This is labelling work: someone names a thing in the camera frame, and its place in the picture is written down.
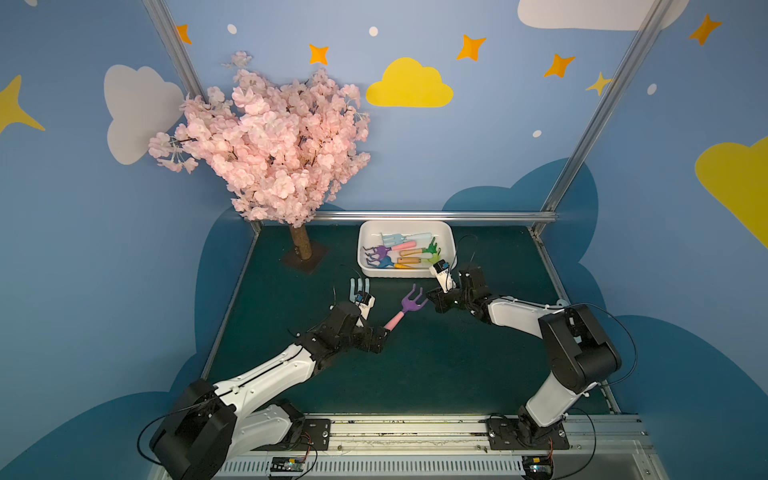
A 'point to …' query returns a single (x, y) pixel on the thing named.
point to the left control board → (287, 464)
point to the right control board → (538, 467)
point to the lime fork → (428, 259)
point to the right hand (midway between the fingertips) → (430, 290)
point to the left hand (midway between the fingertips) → (376, 323)
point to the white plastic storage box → (369, 235)
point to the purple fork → (407, 305)
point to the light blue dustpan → (562, 303)
